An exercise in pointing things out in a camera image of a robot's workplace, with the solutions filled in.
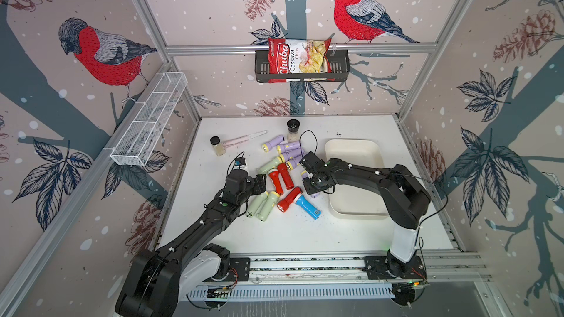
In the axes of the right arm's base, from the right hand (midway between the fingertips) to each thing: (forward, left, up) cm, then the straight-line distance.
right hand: (309, 186), depth 93 cm
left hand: (0, +19, +11) cm, 22 cm away
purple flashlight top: (+26, +15, 0) cm, 30 cm away
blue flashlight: (-7, +3, +1) cm, 8 cm away
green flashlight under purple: (+10, +18, +1) cm, 21 cm away
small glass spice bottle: (+16, +43, +6) cm, 46 cm away
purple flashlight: (+19, +13, +2) cm, 23 cm away
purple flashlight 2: (+15, +10, +2) cm, 18 cm away
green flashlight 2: (-9, +17, 0) cm, 19 cm away
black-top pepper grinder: (+26, +8, +10) cm, 29 cm away
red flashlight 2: (-9, +10, +1) cm, 14 cm away
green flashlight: (-8, +22, +1) cm, 24 cm away
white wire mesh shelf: (+2, +59, +30) cm, 67 cm away
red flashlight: (+4, +10, +2) cm, 11 cm away
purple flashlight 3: (+9, +7, +3) cm, 12 cm away
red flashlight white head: (+4, +15, +2) cm, 16 cm away
